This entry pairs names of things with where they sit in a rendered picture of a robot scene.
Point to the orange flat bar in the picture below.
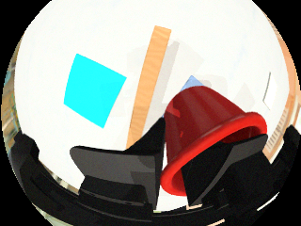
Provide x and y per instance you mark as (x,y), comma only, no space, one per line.
(146,83)

